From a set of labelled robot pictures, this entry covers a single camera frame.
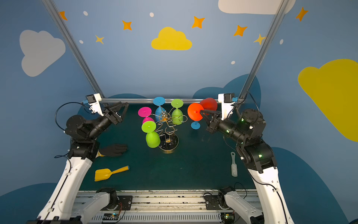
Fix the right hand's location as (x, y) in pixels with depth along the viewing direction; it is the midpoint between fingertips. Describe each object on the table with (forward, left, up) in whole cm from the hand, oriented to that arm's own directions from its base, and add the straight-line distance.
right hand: (202, 110), depth 54 cm
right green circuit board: (-30, -18, -50) cm, 61 cm away
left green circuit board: (-34, +45, -49) cm, 75 cm away
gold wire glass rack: (+12, +18, -45) cm, 50 cm away
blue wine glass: (+29, -1, -49) cm, 57 cm away
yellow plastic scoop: (-14, +55, -44) cm, 72 cm away
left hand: (+5, +35, -2) cm, 35 cm away
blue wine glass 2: (+22, +23, -17) cm, 36 cm away
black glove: (+2, +53, -45) cm, 70 cm away
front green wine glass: (+1, +25, -26) cm, 36 cm away
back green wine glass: (+18, +12, -26) cm, 34 cm away
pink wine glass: (+13, +29, -17) cm, 36 cm away
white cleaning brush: (-4, -25, -47) cm, 54 cm away
